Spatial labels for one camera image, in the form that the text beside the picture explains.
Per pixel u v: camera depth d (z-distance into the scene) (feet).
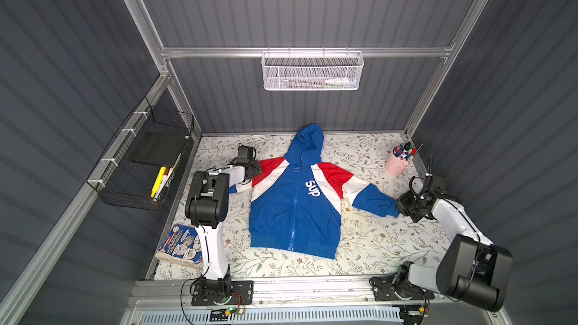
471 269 3.49
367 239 2.79
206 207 1.81
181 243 2.70
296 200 3.12
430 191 2.23
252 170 3.02
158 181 2.32
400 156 3.15
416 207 2.41
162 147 2.53
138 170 2.35
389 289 2.42
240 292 2.40
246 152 2.77
